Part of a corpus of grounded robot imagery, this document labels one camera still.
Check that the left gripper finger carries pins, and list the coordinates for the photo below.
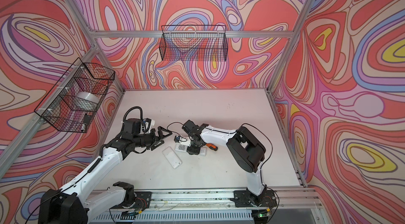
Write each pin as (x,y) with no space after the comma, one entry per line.
(163,133)
(156,144)

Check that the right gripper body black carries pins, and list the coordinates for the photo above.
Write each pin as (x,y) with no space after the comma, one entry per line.
(194,144)

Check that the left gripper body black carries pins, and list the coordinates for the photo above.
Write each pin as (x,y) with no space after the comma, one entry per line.
(144,140)

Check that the white remote control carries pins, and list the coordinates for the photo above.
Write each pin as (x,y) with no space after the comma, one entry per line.
(200,151)

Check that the orange handled screwdriver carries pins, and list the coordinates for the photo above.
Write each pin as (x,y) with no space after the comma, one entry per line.
(212,147)

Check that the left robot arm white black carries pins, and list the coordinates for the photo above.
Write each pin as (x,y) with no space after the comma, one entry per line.
(71,203)

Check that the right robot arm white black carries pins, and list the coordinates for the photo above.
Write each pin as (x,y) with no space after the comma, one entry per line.
(245,148)

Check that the white battery cover plate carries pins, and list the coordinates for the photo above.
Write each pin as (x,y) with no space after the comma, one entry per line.
(172,158)

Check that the small black item in basket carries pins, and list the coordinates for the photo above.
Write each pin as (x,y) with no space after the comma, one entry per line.
(86,120)

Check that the white tape roll in basket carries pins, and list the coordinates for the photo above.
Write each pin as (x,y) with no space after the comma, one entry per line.
(86,101)

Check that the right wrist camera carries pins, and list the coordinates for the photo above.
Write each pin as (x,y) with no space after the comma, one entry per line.
(182,141)

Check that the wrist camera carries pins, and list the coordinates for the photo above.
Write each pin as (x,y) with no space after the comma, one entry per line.
(147,125)
(182,141)

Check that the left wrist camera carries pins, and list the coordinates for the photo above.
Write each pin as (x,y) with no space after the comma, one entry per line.
(147,125)

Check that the aluminium front rail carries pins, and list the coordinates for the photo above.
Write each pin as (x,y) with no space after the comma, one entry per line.
(295,205)

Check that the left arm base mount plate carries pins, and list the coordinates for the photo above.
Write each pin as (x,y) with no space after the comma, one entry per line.
(141,201)

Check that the black wire basket left wall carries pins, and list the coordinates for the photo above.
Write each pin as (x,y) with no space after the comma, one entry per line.
(57,108)

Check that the black wire basket wall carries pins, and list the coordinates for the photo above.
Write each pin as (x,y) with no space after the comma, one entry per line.
(194,43)
(57,108)

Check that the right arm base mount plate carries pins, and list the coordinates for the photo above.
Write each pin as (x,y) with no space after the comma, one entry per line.
(245,198)

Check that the black wire basket back wall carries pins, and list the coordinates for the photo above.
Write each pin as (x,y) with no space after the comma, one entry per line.
(194,43)

